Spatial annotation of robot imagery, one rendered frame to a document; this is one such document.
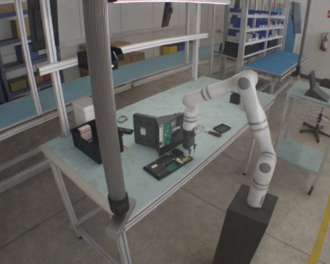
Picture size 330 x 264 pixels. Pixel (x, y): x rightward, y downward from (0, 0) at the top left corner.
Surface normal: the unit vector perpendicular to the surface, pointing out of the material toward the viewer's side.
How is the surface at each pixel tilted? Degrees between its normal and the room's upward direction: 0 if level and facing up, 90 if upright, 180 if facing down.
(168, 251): 0
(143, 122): 90
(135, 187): 0
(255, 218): 0
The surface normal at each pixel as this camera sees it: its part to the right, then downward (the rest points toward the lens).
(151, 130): -0.41, 0.46
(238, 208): 0.00, -0.86
